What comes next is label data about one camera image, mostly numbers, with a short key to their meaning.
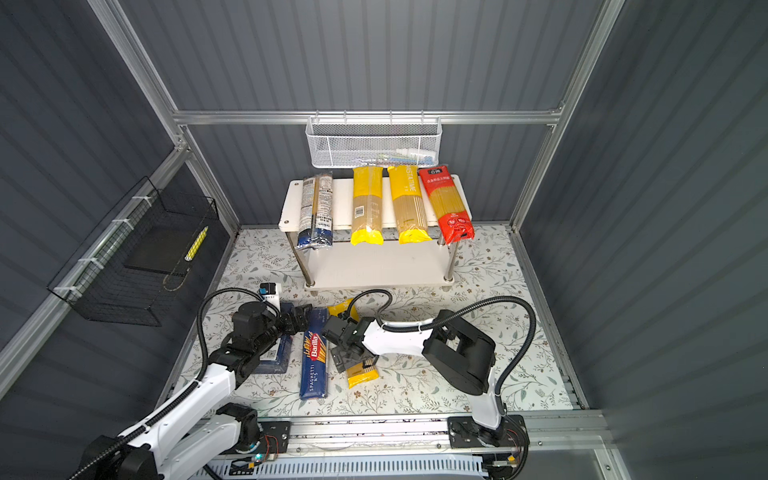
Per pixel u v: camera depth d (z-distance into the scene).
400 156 0.92
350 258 1.03
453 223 0.69
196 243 0.78
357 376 0.81
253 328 0.64
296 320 0.76
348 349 0.64
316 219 0.71
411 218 0.71
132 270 0.72
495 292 1.01
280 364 0.81
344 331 0.68
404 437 0.75
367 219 0.71
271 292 0.73
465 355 0.49
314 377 0.80
